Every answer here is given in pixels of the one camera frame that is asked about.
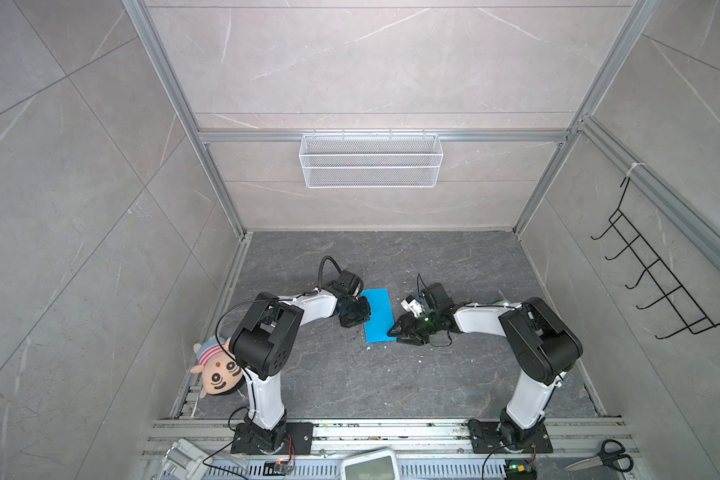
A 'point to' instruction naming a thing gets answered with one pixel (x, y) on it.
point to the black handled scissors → (611, 453)
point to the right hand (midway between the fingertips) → (393, 334)
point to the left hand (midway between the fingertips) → (371, 311)
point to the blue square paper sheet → (381, 315)
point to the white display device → (379, 464)
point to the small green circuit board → (520, 469)
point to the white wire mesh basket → (371, 160)
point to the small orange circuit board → (275, 468)
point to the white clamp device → (184, 461)
